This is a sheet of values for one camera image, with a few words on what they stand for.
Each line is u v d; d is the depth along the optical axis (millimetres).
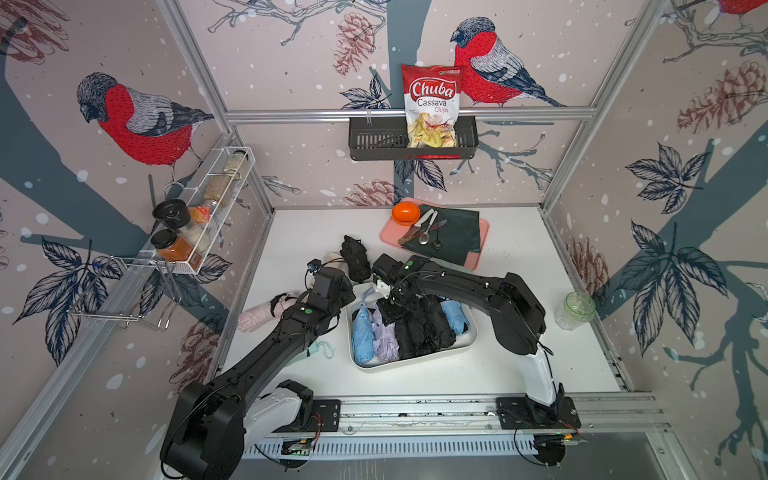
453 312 856
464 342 837
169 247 594
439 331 832
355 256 1027
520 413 739
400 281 661
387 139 1067
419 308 943
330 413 730
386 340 814
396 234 1109
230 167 849
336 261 730
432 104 823
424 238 1104
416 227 1141
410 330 835
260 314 871
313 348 827
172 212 618
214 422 388
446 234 1115
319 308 638
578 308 869
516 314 489
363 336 815
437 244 1072
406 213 1146
